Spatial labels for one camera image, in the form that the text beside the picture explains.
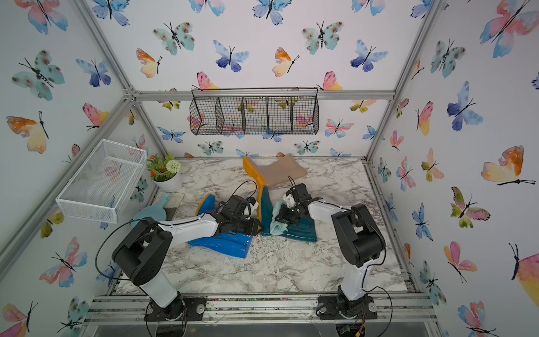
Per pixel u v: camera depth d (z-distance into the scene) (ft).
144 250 1.51
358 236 1.62
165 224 1.68
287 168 3.88
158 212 3.17
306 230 2.91
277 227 2.84
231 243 2.92
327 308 2.42
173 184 3.30
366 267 1.73
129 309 2.48
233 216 2.39
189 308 2.42
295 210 2.70
